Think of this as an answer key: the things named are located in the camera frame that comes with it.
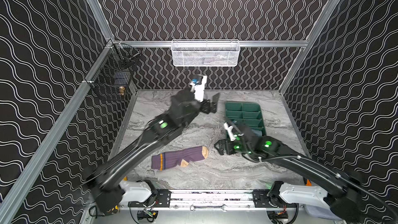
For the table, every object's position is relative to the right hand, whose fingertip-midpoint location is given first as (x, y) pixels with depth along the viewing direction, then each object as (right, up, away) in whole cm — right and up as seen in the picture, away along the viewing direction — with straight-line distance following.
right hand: (221, 145), depth 75 cm
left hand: (-6, +25, -15) cm, 30 cm away
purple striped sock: (-20, -10, +12) cm, 26 cm away
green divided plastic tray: (+25, +14, +33) cm, 44 cm away
